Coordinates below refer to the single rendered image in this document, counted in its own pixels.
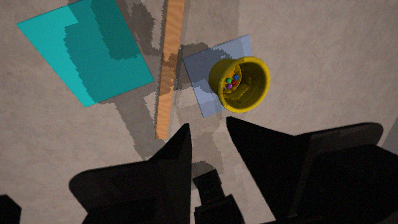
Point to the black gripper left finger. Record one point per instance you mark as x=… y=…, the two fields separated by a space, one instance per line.
x=167 y=175

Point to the orange flat bar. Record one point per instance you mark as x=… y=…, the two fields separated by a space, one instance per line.
x=172 y=30

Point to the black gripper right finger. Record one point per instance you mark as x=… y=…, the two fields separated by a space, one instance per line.
x=280 y=163

